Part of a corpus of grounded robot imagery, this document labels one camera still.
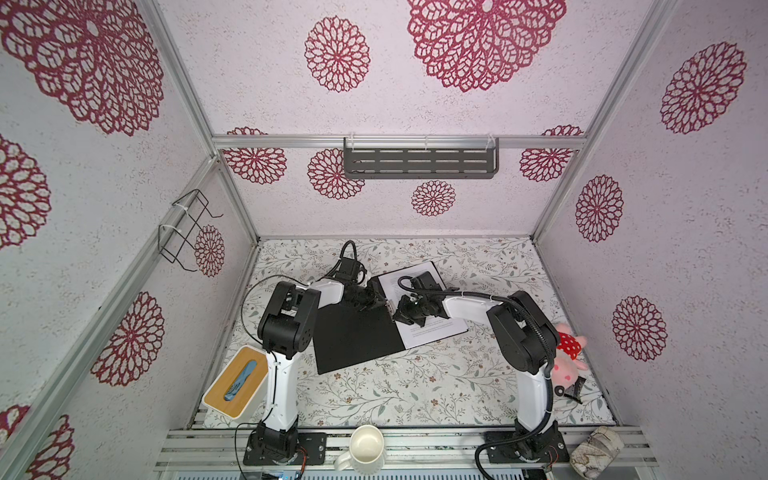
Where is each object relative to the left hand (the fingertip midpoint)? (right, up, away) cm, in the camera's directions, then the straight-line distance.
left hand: (386, 305), depth 101 cm
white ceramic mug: (-5, -33, -26) cm, 43 cm away
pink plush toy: (+52, -11, -16) cm, 55 cm away
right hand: (+2, -2, -4) cm, 5 cm away
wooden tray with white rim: (-41, -19, -20) cm, 49 cm away
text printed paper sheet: (+15, -7, -6) cm, 18 cm away
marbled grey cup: (+48, -32, -31) cm, 65 cm away
